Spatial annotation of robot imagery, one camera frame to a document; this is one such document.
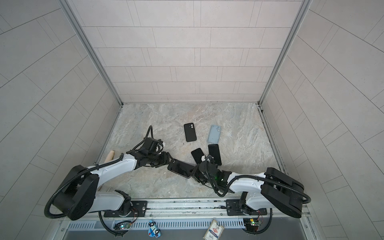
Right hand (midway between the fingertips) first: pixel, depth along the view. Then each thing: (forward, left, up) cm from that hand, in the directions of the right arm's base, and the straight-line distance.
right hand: (186, 175), depth 78 cm
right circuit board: (-22, -30, -6) cm, 38 cm away
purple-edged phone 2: (+13, -6, -3) cm, 14 cm away
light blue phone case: (+27, -19, -5) cm, 33 cm away
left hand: (+10, +6, -1) cm, 12 cm away
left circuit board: (-19, +28, 0) cm, 34 cm away
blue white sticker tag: (-22, +14, -2) cm, 26 cm away
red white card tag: (-24, -12, -3) cm, 27 cm away
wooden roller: (+14, +44, 0) cm, 47 cm away
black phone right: (+15, -17, -5) cm, 23 cm away
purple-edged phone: (+7, +4, -8) cm, 12 cm away
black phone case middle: (+30, -2, -3) cm, 30 cm away
